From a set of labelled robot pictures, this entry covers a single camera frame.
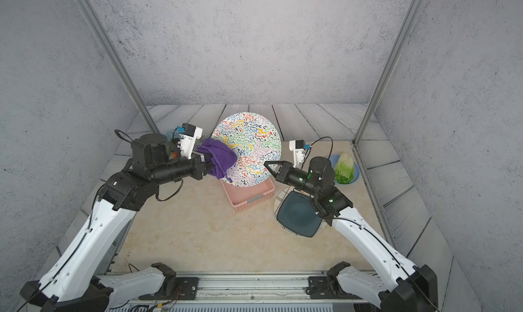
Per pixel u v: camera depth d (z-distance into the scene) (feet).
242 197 3.14
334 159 3.77
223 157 1.96
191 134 1.76
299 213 3.00
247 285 2.45
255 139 2.24
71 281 1.19
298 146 2.04
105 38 2.65
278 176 1.98
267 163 2.18
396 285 1.26
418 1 2.34
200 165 1.74
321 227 2.83
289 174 1.97
